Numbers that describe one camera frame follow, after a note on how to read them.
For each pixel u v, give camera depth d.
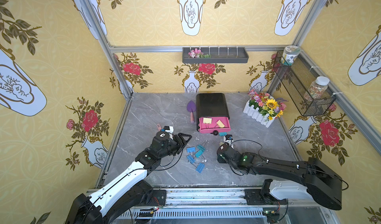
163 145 0.60
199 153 0.89
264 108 0.92
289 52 0.84
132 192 0.61
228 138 0.76
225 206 0.72
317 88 0.65
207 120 0.89
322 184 0.42
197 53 0.88
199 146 0.92
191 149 0.90
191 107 1.11
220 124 0.86
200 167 0.82
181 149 0.70
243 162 0.60
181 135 0.70
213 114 0.85
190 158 0.86
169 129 0.75
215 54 0.92
